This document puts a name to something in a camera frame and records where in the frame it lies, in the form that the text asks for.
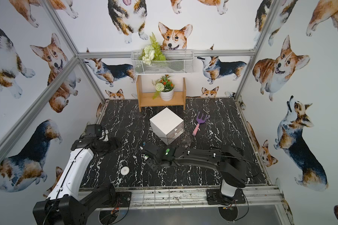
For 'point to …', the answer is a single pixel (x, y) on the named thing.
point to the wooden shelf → (152, 99)
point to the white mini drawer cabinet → (167, 125)
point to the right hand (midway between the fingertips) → (153, 153)
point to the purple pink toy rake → (199, 120)
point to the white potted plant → (165, 86)
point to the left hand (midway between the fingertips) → (115, 142)
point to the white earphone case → (125, 170)
